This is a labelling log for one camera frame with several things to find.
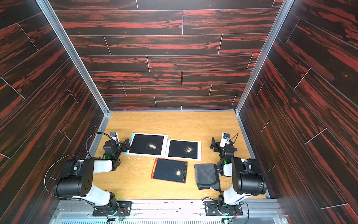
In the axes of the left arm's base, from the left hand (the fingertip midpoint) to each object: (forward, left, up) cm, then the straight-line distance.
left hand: (122, 140), depth 95 cm
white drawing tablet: (-3, -43, -5) cm, 43 cm away
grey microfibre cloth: (-22, -57, -5) cm, 61 cm away
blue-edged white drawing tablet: (0, -16, -6) cm, 18 cm away
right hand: (+1, -69, +3) cm, 69 cm away
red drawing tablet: (-19, -34, -5) cm, 39 cm away
